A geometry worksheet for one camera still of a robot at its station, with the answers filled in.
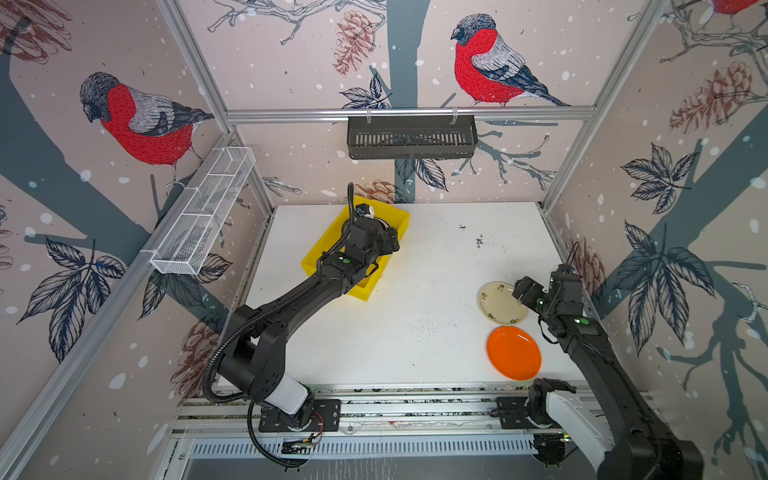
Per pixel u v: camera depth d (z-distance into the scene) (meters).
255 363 0.43
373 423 0.73
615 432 0.44
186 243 0.71
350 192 0.63
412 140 1.05
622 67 0.81
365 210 0.75
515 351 0.82
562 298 0.62
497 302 0.91
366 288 0.88
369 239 0.66
